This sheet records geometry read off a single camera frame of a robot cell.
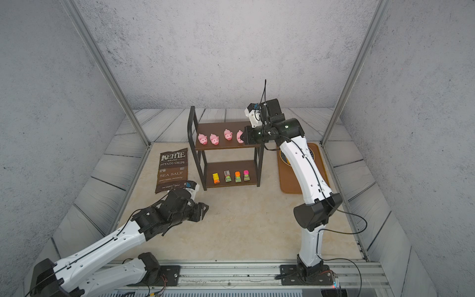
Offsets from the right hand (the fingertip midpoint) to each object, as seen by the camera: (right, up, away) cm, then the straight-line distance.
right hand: (241, 136), depth 73 cm
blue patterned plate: (+25, -10, +36) cm, 45 cm away
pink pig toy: (-16, -1, +2) cm, 16 cm away
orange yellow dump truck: (-13, -19, +24) cm, 33 cm away
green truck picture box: (-7, -18, +25) cm, 32 cm away
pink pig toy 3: (-5, +1, +4) cm, 7 cm away
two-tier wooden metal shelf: (-12, -9, +40) cm, 43 cm away
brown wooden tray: (+26, -23, +32) cm, 47 cm away
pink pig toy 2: (-11, -1, +2) cm, 11 cm away
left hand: (-14, -29, +4) cm, 33 cm away
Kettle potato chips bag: (-40, -16, +34) cm, 55 cm away
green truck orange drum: (-2, -19, +23) cm, 30 cm away
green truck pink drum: (+2, -18, +25) cm, 31 cm away
